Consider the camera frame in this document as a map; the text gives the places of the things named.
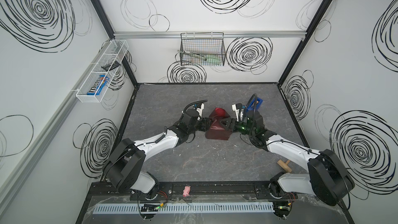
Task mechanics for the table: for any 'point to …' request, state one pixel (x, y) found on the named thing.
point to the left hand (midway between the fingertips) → (209, 120)
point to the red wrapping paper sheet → (216, 130)
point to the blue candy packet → (99, 85)
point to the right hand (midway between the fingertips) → (221, 123)
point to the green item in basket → (214, 59)
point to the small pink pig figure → (186, 191)
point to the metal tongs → (201, 57)
